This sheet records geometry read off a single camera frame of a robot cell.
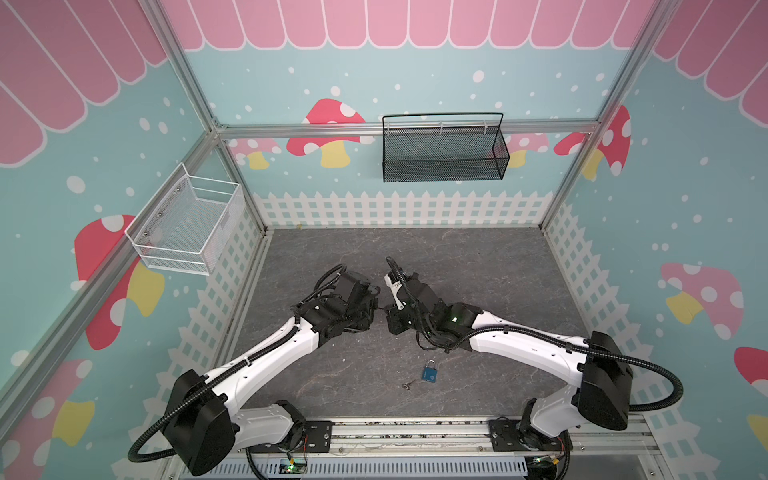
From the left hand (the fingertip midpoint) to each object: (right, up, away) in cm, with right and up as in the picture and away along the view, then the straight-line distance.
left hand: (379, 302), depth 81 cm
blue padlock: (+14, -20, +3) cm, 25 cm away
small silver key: (+8, -24, +2) cm, 25 cm away
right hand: (+1, -1, -4) cm, 4 cm away
